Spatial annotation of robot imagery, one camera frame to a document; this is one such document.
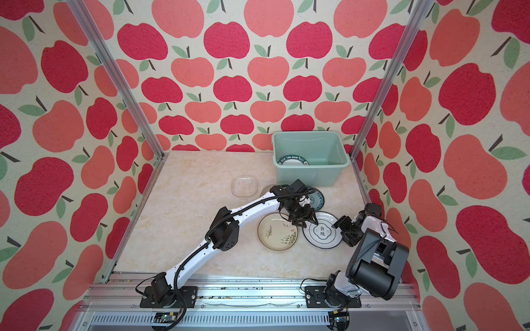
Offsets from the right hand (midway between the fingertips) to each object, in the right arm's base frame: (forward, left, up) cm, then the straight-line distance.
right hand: (343, 232), depth 89 cm
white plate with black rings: (-3, +9, 0) cm, 9 cm away
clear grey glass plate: (+21, +37, -2) cm, 42 cm away
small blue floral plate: (+17, +10, -1) cm, 19 cm away
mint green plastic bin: (+42, +9, +3) cm, 43 cm away
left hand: (-1, +12, +4) cm, 13 cm away
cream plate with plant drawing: (-3, +30, -1) cm, 30 cm away
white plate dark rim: (+40, +23, +2) cm, 46 cm away
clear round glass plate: (+22, +48, -1) cm, 53 cm away
